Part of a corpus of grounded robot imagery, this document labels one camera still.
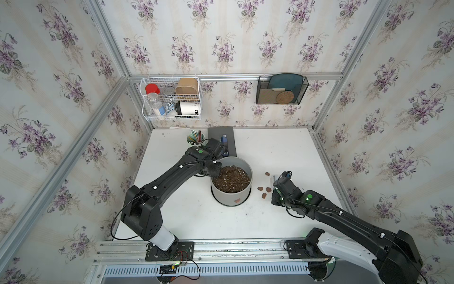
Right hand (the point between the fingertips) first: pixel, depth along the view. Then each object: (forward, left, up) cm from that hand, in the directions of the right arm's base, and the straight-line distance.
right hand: (274, 196), depth 82 cm
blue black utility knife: (+28, +25, -1) cm, 37 cm away
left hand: (+8, +27, +7) cm, 29 cm away
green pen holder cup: (+31, +41, +6) cm, 52 cm away
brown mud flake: (+17, 0, -7) cm, 18 cm away
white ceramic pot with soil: (+3, +20, +3) cm, 20 cm away
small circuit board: (-28, +46, -8) cm, 54 cm away
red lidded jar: (+46, +63, +28) cm, 83 cm away
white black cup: (+38, +45, +21) cm, 63 cm away
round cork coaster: (+49, -9, +21) cm, 54 cm away
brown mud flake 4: (+3, +4, -6) cm, 8 cm away
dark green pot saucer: (-3, +19, -4) cm, 19 cm away
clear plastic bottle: (+38, +61, +24) cm, 76 cm away
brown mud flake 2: (+7, +5, -6) cm, 11 cm away
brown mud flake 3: (+6, +1, -6) cm, 8 cm away
